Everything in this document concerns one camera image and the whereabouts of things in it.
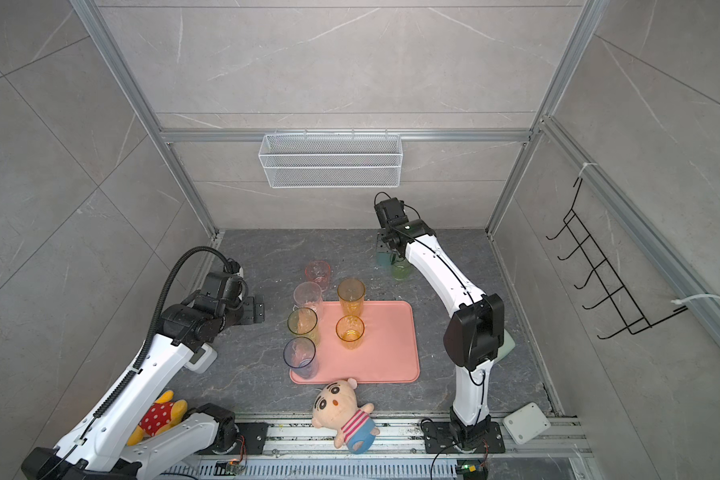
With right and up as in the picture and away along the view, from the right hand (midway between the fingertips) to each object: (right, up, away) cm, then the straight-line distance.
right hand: (391, 239), depth 89 cm
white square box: (+33, -48, -15) cm, 60 cm away
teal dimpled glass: (-1, -7, +17) cm, 19 cm away
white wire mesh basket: (-22, +27, +9) cm, 36 cm away
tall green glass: (-26, -25, -3) cm, 36 cm away
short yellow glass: (-13, -28, +1) cm, 31 cm away
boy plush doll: (-15, -42, -19) cm, 48 cm away
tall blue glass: (-26, -33, -8) cm, 43 cm away
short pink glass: (-25, -11, +15) cm, 31 cm away
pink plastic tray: (-1, -34, -2) cm, 34 cm away
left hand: (-39, -16, -13) cm, 44 cm away
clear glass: (-26, -17, +1) cm, 31 cm away
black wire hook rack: (+47, -13, -26) cm, 55 cm away
